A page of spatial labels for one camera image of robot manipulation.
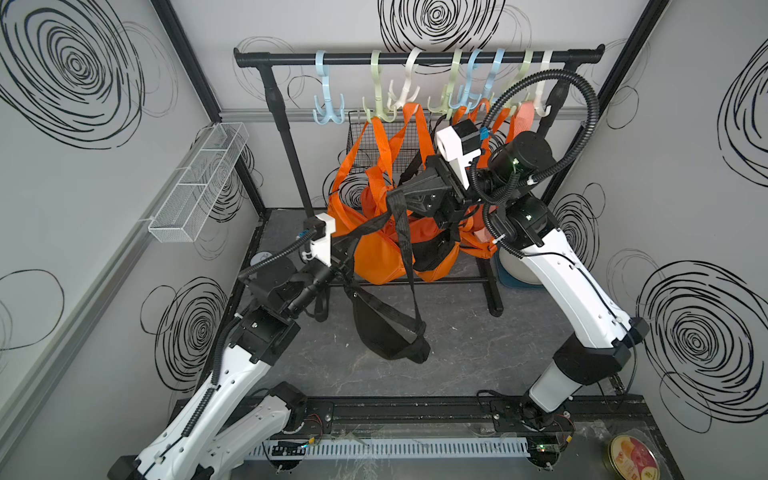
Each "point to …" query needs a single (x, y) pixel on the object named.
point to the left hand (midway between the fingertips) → (358, 233)
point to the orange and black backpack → (380, 282)
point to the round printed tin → (631, 459)
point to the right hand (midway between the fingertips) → (392, 203)
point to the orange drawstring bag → (430, 274)
